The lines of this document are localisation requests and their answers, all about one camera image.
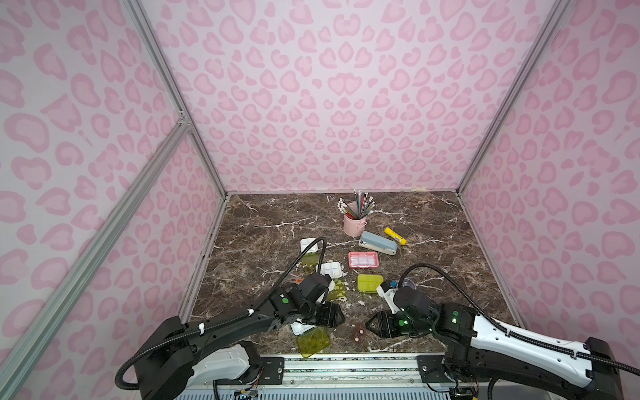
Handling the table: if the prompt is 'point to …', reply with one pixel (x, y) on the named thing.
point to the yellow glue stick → (396, 236)
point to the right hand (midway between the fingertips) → (372, 329)
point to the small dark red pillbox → (358, 332)
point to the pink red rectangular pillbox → (363, 259)
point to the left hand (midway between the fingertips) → (339, 320)
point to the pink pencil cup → (353, 227)
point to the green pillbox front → (312, 342)
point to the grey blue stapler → (378, 243)
